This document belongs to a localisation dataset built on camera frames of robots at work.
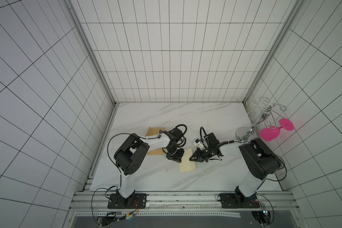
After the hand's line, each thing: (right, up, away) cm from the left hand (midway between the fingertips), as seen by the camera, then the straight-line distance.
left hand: (177, 162), depth 86 cm
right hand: (+9, +3, +4) cm, 10 cm away
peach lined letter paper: (+5, -1, -1) cm, 5 cm away
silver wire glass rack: (+51, +29, -9) cm, 59 cm away
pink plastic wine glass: (+54, +19, -6) cm, 58 cm away
